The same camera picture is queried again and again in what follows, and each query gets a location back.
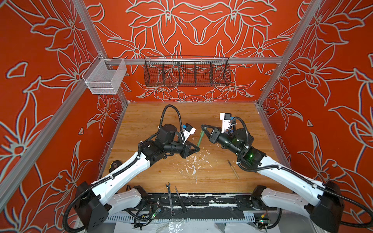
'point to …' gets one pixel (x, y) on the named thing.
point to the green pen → (201, 135)
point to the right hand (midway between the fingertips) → (198, 129)
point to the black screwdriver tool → (184, 209)
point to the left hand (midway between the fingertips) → (198, 146)
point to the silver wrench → (172, 212)
